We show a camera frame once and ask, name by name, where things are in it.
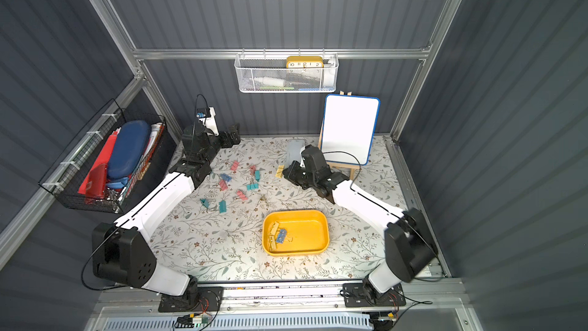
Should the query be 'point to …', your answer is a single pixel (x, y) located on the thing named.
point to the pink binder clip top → (234, 165)
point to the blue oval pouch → (129, 142)
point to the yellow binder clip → (274, 231)
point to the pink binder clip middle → (223, 185)
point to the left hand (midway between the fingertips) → (230, 124)
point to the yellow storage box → (309, 230)
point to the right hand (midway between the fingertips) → (286, 168)
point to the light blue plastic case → (293, 153)
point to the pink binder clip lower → (241, 195)
